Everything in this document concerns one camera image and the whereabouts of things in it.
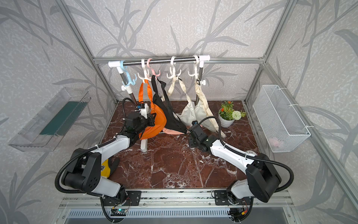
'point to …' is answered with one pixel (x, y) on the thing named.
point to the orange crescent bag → (160, 119)
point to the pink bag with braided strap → (169, 131)
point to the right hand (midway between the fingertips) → (192, 138)
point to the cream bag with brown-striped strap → (202, 110)
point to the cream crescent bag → (188, 114)
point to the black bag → (173, 122)
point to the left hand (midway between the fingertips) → (156, 113)
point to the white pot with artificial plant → (227, 115)
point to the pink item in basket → (274, 141)
